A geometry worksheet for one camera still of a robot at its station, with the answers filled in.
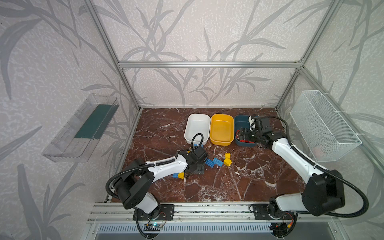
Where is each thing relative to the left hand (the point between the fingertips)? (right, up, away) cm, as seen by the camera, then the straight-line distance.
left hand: (198, 164), depth 88 cm
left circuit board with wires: (-22, -25, -17) cm, 37 cm away
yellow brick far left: (-10, -5, -3) cm, 12 cm away
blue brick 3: (-13, -5, -4) cm, 14 cm away
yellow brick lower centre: (+18, +1, +1) cm, 18 cm away
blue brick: (+7, 0, +4) cm, 8 cm away
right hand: (+27, +21, 0) cm, 34 cm away
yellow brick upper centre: (+18, +4, +6) cm, 20 cm away
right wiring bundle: (+41, -25, -17) cm, 51 cm away
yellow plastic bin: (+17, +20, +21) cm, 34 cm away
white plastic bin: (-1, +24, +21) cm, 32 cm away
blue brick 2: (+12, +1, +4) cm, 12 cm away
